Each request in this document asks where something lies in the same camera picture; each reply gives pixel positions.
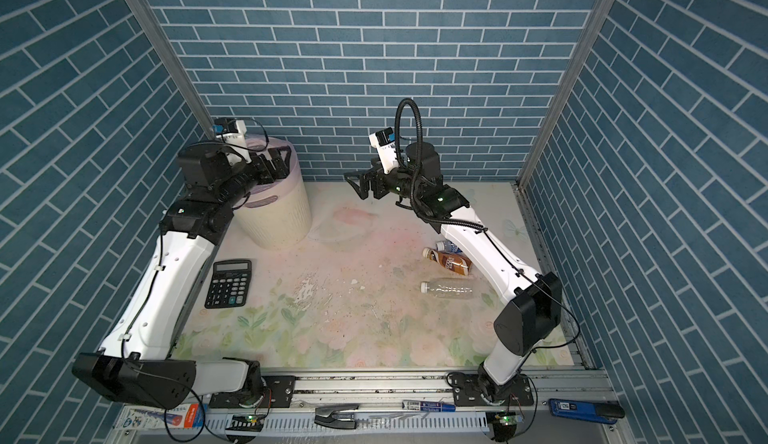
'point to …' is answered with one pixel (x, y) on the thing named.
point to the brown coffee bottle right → (455, 263)
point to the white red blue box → (141, 417)
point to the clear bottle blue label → (447, 246)
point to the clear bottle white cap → (449, 288)
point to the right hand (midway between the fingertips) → (356, 165)
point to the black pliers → (324, 417)
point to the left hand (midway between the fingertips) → (277, 150)
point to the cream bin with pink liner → (277, 215)
